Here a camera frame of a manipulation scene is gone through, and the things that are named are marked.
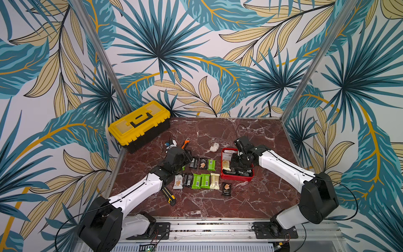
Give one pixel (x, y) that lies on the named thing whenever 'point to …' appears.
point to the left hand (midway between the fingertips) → (188, 154)
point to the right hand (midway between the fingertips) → (232, 164)
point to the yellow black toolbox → (135, 130)
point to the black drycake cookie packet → (203, 164)
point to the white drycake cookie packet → (178, 182)
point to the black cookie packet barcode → (193, 163)
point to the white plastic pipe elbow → (215, 147)
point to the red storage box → (242, 174)
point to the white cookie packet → (227, 154)
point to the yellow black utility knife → (171, 198)
